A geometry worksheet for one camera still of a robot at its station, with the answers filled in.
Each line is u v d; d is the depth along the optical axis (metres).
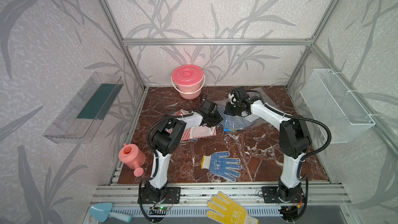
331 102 0.66
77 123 0.63
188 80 0.99
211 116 0.87
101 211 0.69
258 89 1.19
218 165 0.83
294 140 0.51
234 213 0.69
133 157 0.75
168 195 0.73
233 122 0.91
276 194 0.73
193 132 0.92
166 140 0.54
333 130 0.71
